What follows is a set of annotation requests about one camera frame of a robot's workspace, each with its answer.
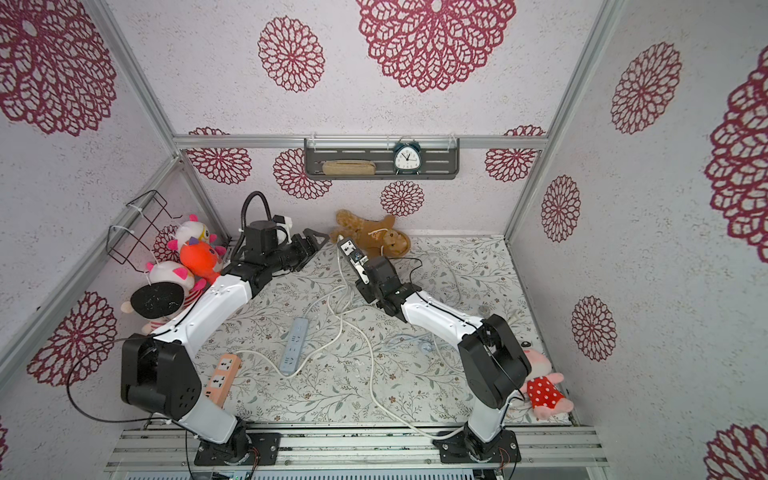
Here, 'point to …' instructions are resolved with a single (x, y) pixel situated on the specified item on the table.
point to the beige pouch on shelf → (349, 167)
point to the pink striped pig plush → (167, 271)
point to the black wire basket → (137, 229)
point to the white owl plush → (192, 228)
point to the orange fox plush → (200, 259)
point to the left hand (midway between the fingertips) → (325, 244)
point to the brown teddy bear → (372, 236)
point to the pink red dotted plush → (542, 391)
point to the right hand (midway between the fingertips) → (366, 270)
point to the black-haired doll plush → (159, 302)
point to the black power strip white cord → (356, 261)
